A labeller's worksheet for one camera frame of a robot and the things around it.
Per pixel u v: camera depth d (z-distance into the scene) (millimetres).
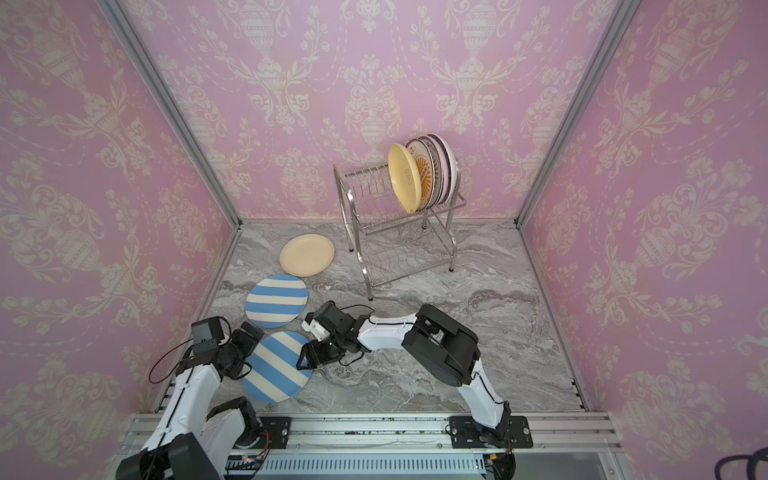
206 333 663
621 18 689
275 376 836
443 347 534
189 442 426
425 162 746
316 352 750
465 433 729
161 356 858
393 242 1117
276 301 1006
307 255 1097
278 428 744
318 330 804
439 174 748
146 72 783
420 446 730
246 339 784
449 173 760
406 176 841
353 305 834
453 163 757
